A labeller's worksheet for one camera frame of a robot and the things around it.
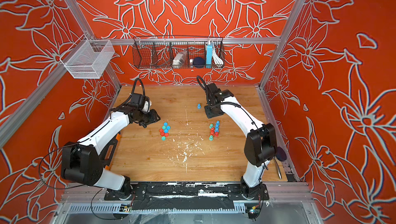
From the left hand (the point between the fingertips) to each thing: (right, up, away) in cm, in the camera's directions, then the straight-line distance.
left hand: (158, 117), depth 86 cm
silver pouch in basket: (+11, +35, +5) cm, 37 cm away
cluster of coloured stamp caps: (+2, -10, +8) cm, 13 cm away
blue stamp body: (+24, +6, +18) cm, 31 cm away
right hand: (+29, +3, 0) cm, 29 cm away
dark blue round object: (+24, +34, +9) cm, 43 cm away
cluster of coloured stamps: (+33, -9, +6) cm, 35 cm away
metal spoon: (+65, -28, -9) cm, 71 cm away
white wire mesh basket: (-45, +35, +5) cm, 57 cm away
